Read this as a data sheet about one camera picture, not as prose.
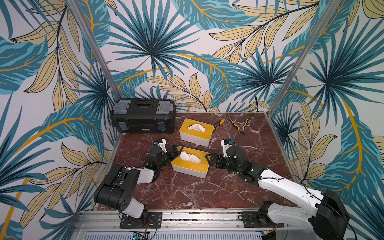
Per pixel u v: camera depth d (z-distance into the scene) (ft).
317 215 1.34
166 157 2.62
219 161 2.26
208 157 2.46
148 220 2.37
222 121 3.72
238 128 3.60
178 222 2.44
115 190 1.48
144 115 3.16
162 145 2.75
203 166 2.67
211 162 2.31
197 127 3.06
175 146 2.67
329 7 2.27
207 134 3.17
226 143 2.35
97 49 2.69
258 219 2.20
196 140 3.20
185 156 2.62
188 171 2.74
